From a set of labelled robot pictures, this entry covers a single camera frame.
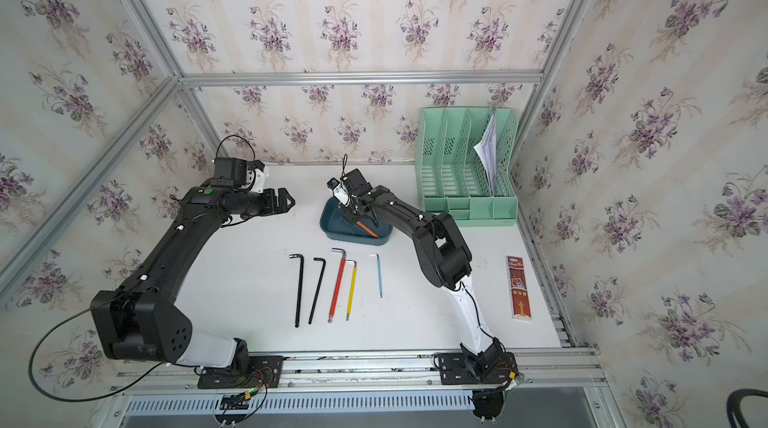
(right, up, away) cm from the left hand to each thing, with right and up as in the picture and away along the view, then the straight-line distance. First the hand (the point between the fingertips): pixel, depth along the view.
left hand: (282, 203), depth 82 cm
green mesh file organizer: (+55, +10, +35) cm, 66 cm away
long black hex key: (+1, -17, +13) cm, 21 cm away
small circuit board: (-7, -48, -11) cm, 50 cm away
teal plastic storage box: (+11, -9, +21) cm, 26 cm away
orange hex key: (+23, -10, +16) cm, 29 cm away
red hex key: (+15, -24, +6) cm, 29 cm away
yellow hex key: (+19, -26, +6) cm, 33 cm away
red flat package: (+68, -29, +1) cm, 74 cm away
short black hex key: (+9, -25, +6) cm, 27 cm away
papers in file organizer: (+59, +17, +6) cm, 62 cm away
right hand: (+18, -2, +16) cm, 24 cm away
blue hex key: (+27, -22, +8) cm, 36 cm away
